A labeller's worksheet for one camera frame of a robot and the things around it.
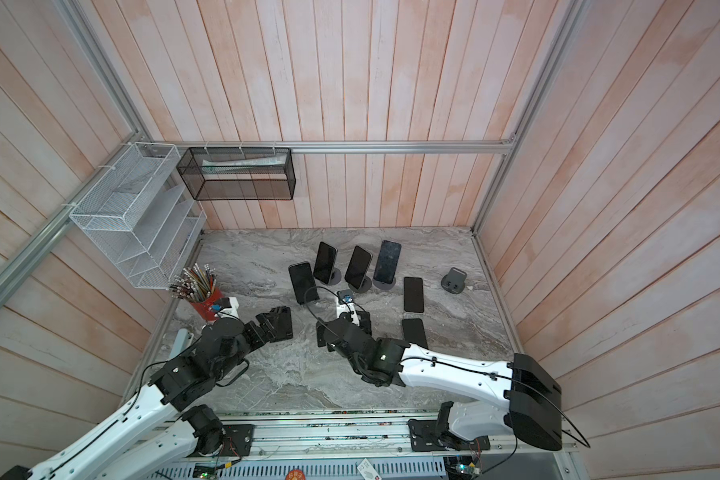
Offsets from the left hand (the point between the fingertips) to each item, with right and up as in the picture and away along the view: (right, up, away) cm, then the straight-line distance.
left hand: (269, 327), depth 76 cm
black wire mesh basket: (-19, +48, +28) cm, 59 cm away
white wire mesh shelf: (-33, +27, +2) cm, 43 cm away
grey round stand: (+15, +11, +31) cm, 37 cm away
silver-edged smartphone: (+44, +5, +27) cm, 52 cm away
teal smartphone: (+24, +15, +20) cm, 34 cm away
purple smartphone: (+33, +17, +22) cm, 43 cm away
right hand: (+17, +2, +1) cm, 17 cm away
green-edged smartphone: (+42, -6, +17) cm, 45 cm away
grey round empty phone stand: (+57, +10, +24) cm, 62 cm away
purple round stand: (+33, +9, +25) cm, 42 cm away
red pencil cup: (-23, +4, +11) cm, 26 cm away
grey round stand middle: (+26, +9, +22) cm, 35 cm away
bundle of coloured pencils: (-23, +11, +6) cm, 26 cm away
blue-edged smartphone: (+5, +10, +22) cm, 24 cm away
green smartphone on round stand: (+12, +18, +33) cm, 39 cm away
